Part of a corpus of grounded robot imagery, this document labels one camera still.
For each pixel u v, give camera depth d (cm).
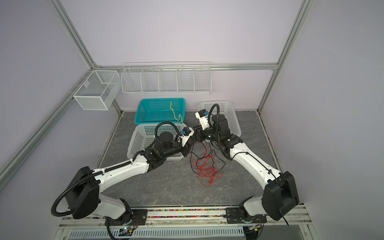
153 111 121
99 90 99
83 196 42
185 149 68
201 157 96
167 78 98
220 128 59
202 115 67
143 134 102
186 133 64
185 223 72
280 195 41
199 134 67
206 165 91
